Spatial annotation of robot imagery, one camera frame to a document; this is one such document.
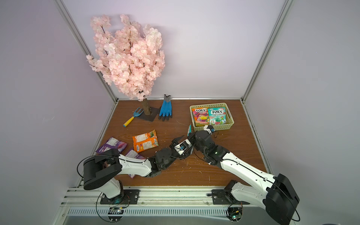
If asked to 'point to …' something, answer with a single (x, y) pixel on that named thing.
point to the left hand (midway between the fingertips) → (189, 141)
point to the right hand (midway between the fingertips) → (187, 130)
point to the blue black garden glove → (166, 110)
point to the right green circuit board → (235, 213)
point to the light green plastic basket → (229, 120)
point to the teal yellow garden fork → (135, 114)
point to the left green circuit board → (116, 210)
